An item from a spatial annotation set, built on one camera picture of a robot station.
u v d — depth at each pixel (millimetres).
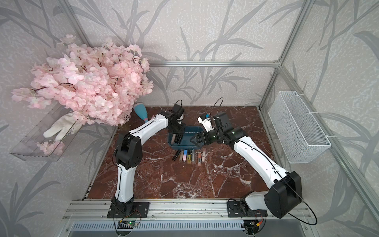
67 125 671
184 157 912
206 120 687
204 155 930
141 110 1073
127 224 718
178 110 784
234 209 735
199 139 663
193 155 914
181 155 915
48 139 619
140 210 733
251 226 706
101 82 528
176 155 927
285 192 392
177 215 734
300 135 604
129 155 542
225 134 577
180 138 992
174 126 802
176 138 992
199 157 912
